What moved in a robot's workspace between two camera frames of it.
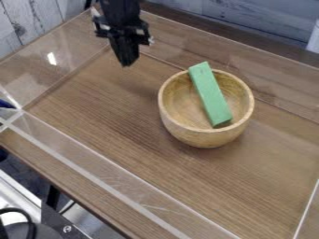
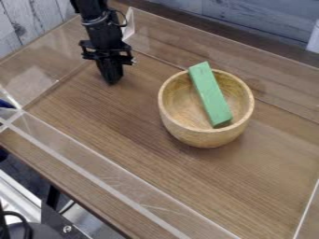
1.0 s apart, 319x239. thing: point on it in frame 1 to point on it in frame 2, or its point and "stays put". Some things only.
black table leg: (52, 197) stays put
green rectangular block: (211, 93) stays put
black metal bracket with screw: (54, 219) stays put
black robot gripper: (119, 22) to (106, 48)
